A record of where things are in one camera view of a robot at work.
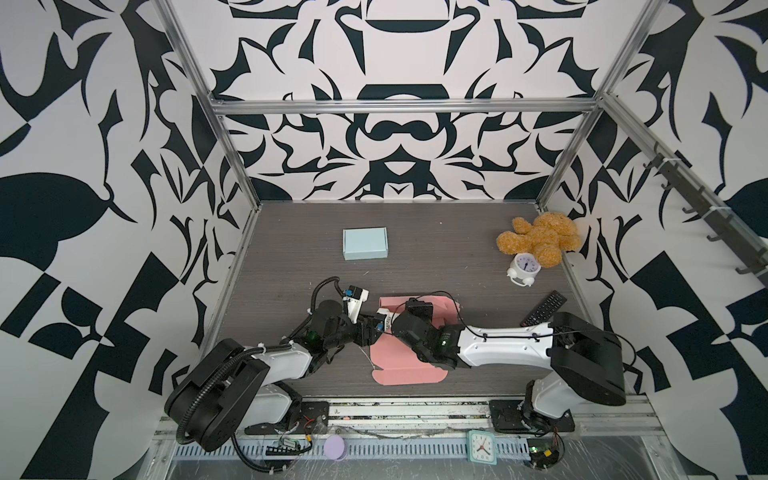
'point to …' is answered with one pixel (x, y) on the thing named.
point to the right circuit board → (544, 452)
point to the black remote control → (543, 311)
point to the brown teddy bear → (550, 235)
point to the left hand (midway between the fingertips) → (385, 317)
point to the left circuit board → (289, 447)
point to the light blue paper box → (365, 243)
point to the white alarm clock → (524, 267)
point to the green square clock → (481, 446)
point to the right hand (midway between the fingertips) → (414, 296)
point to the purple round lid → (335, 447)
